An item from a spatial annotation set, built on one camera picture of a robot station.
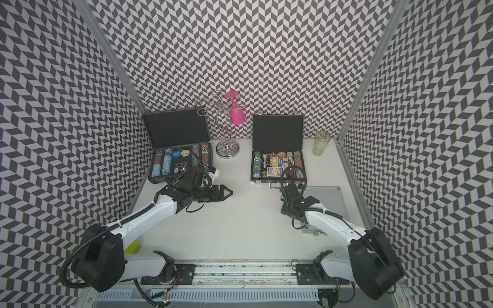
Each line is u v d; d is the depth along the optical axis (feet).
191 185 2.16
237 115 3.44
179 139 3.48
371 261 1.32
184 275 2.37
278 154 3.46
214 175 2.57
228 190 2.59
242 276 2.42
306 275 2.41
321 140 3.42
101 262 1.32
